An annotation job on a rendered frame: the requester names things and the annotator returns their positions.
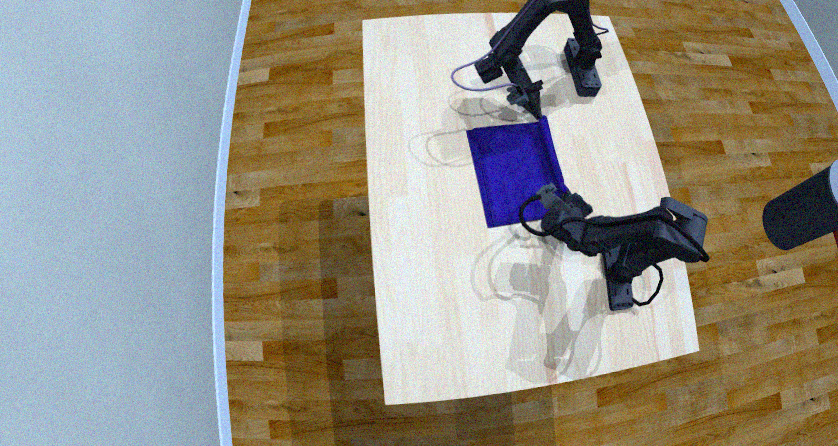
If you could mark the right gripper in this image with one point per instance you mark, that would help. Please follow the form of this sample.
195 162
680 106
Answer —
522 75

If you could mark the dark blue towel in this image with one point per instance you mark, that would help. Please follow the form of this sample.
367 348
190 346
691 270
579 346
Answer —
512 162

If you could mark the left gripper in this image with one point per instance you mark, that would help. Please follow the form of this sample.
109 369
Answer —
573 204

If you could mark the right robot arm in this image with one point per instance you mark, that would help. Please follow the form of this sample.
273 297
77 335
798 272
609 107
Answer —
534 13

